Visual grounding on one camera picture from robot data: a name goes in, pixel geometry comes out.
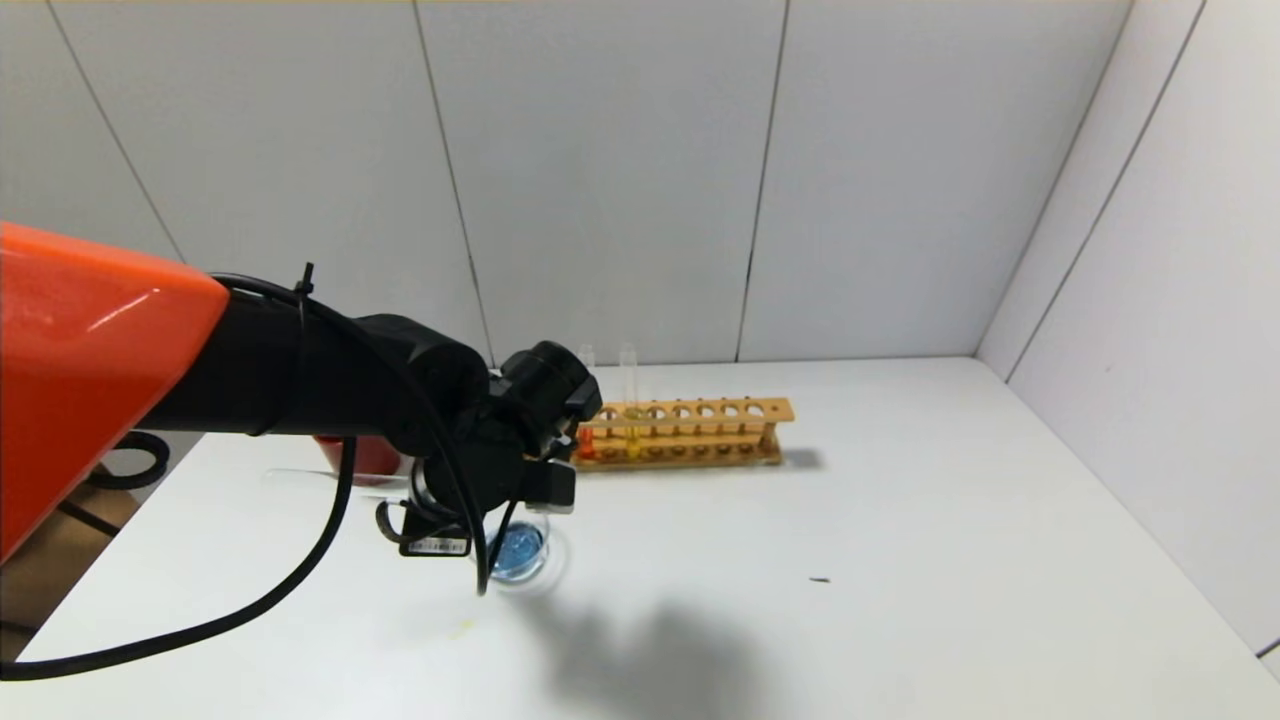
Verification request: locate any test tube with blue pigment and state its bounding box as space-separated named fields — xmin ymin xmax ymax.
xmin=263 ymin=466 xmax=416 ymax=493

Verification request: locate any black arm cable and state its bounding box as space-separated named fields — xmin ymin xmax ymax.
xmin=0 ymin=262 xmax=523 ymax=683

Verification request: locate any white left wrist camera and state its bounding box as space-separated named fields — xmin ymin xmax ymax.
xmin=522 ymin=458 xmax=579 ymax=515

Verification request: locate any test tube with yellow pigment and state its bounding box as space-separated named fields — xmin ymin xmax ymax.
xmin=618 ymin=342 xmax=643 ymax=459

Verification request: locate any test tube with orange-red pigment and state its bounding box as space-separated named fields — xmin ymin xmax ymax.
xmin=576 ymin=344 xmax=599 ymax=461

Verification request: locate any clear glass beaker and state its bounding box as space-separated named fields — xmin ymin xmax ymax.
xmin=478 ymin=512 xmax=571 ymax=601

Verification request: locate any dark red plastic cup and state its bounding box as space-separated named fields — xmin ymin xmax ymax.
xmin=313 ymin=433 xmax=403 ymax=477

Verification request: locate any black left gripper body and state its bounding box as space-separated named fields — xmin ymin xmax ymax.
xmin=398 ymin=459 xmax=473 ymax=558

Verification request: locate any wooden test tube rack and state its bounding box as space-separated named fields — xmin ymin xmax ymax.
xmin=572 ymin=397 xmax=797 ymax=471

